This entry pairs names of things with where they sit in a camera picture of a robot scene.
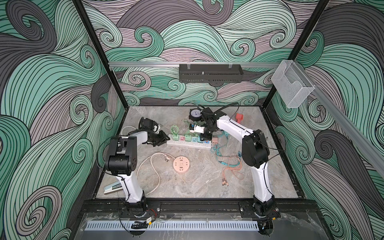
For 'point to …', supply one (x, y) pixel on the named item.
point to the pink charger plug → (215, 140)
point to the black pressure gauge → (195, 114)
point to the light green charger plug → (175, 129)
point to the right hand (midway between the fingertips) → (203, 135)
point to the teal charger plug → (199, 140)
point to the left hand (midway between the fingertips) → (168, 138)
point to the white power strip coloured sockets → (207, 144)
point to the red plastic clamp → (239, 117)
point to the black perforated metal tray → (210, 73)
